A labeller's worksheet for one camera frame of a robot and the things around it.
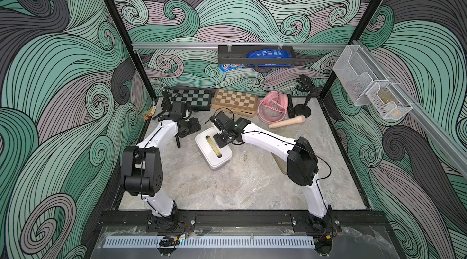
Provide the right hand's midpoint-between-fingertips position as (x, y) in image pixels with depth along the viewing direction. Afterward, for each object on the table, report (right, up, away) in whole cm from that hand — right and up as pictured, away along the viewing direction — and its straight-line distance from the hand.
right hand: (222, 138), depth 89 cm
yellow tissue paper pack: (-3, -3, -9) cm, 10 cm away
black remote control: (+42, +13, +22) cm, 49 cm away
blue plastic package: (+24, +43, +2) cm, 49 cm away
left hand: (-14, +6, +3) cm, 16 cm away
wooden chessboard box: (+9, +18, +22) cm, 30 cm away
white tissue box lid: (-6, -6, -4) cm, 9 cm away
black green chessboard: (-16, +21, +26) cm, 37 cm away
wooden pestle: (+45, +8, +15) cm, 48 cm away
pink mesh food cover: (+32, +16, +25) cm, 44 cm away
